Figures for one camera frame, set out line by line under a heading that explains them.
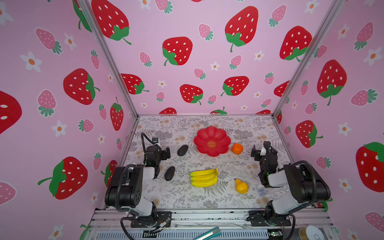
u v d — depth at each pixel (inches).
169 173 33.8
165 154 34.4
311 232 26.0
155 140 32.4
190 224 28.8
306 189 17.8
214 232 27.6
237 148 37.6
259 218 28.8
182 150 38.1
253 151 33.8
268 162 27.1
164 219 28.7
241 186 31.5
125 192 17.6
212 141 41.2
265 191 32.2
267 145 30.5
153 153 28.3
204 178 33.8
